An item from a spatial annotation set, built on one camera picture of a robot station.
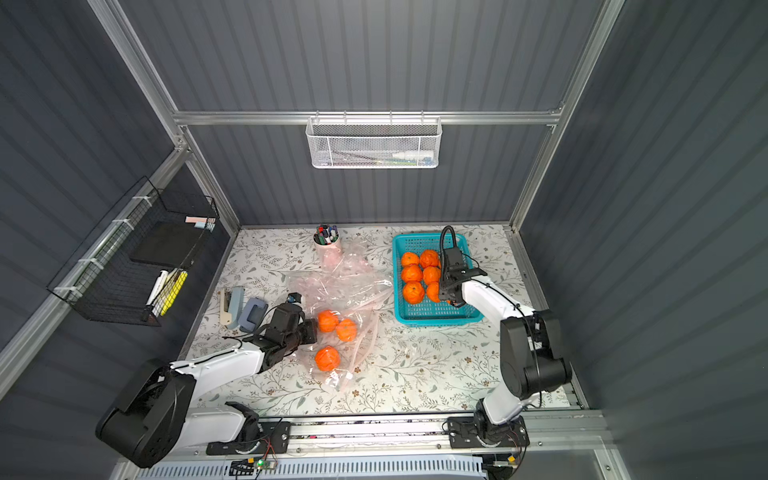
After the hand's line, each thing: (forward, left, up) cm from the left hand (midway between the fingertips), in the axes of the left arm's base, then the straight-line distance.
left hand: (315, 324), depth 90 cm
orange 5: (+17, -31, +3) cm, 35 cm away
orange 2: (-1, -4, +4) cm, 6 cm away
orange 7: (+9, -30, +3) cm, 32 cm away
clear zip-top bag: (-7, -11, -3) cm, 14 cm away
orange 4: (+24, -30, +2) cm, 39 cm away
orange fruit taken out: (+23, -37, +4) cm, 44 cm away
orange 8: (+10, -37, +2) cm, 39 cm away
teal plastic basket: (+5, -34, -3) cm, 35 cm away
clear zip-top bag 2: (+16, -9, -1) cm, 19 cm away
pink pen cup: (+26, -2, +7) cm, 27 cm away
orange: (-11, -5, +2) cm, 12 cm away
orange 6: (+17, -37, +3) cm, 41 cm away
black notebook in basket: (+9, +34, +27) cm, 45 cm away
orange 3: (-3, -10, +1) cm, 10 cm away
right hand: (+9, -45, +5) cm, 46 cm away
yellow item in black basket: (-3, +28, +24) cm, 37 cm away
